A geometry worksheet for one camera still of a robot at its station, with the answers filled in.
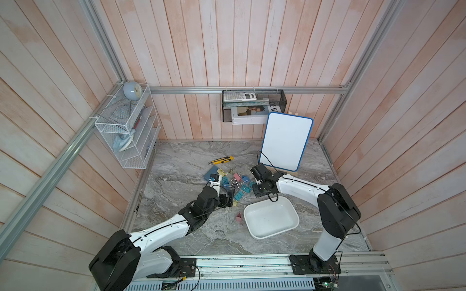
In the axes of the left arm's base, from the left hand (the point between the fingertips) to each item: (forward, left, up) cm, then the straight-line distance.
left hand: (225, 190), depth 83 cm
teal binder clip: (+7, -10, -9) cm, 15 cm away
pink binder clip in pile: (+14, -6, -10) cm, 18 cm away
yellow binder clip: (+17, +3, -9) cm, 19 cm away
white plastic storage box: (-9, -20, -11) cm, 24 cm away
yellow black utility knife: (+26, +3, -10) cm, 28 cm away
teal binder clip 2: (+3, -7, -11) cm, 13 cm away
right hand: (+6, -17, -9) cm, 20 cm away
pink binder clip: (-10, -6, -9) cm, 14 cm away
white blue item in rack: (+16, +48, +16) cm, 53 cm away
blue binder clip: (+12, -11, -9) cm, 19 cm away
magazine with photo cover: (+39, -15, +16) cm, 45 cm away
